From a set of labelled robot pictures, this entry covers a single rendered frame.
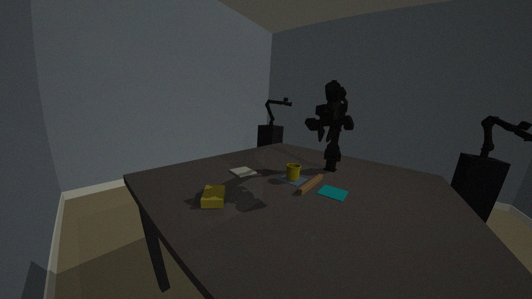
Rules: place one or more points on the olive yellow box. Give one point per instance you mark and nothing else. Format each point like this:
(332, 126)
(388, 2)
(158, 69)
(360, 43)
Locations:
(213, 196)

